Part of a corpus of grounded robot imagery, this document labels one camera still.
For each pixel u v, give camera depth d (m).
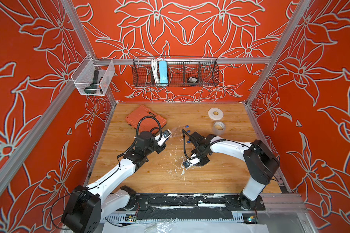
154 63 0.88
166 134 0.68
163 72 0.90
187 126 1.04
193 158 0.75
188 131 1.02
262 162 0.46
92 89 0.79
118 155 0.60
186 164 0.74
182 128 1.04
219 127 1.03
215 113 1.11
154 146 0.70
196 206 0.73
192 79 0.96
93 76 0.88
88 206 0.39
